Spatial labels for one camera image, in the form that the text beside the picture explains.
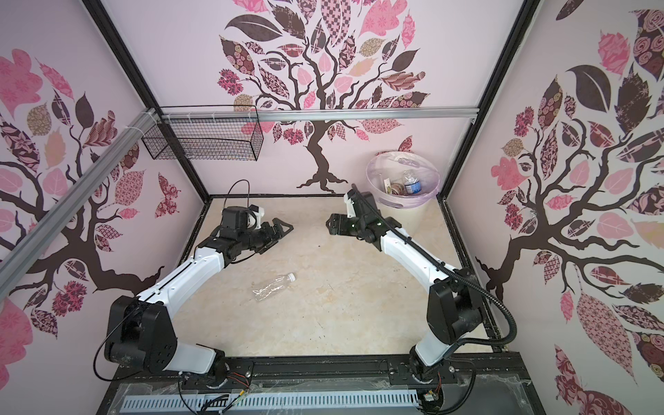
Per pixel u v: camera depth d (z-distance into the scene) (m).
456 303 0.44
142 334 0.42
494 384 0.72
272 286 0.91
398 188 0.96
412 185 0.95
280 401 0.70
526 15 0.70
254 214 0.70
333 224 0.76
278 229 0.75
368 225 0.64
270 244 0.75
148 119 0.84
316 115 0.93
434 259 0.49
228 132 0.95
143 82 0.82
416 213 0.87
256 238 0.73
